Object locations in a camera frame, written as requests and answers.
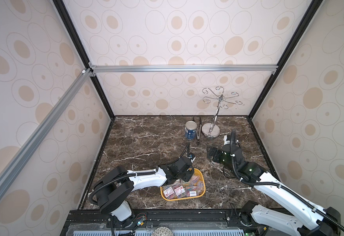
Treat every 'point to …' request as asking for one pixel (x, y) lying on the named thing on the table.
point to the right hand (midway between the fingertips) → (218, 149)
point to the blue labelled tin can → (190, 130)
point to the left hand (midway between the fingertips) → (193, 170)
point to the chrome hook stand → (211, 130)
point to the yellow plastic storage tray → (182, 189)
